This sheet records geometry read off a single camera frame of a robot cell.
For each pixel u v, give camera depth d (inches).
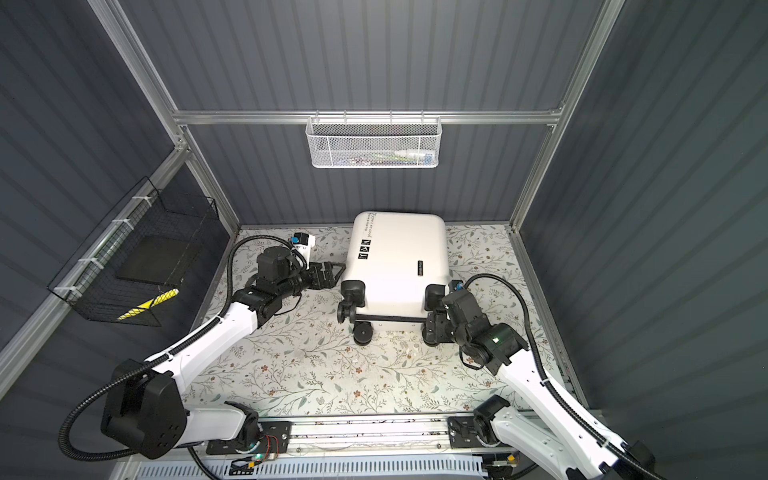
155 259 30.1
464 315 22.0
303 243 28.5
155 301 27.4
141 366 16.9
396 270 32.0
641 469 14.6
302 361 34.1
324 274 28.9
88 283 24.3
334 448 28.6
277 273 24.8
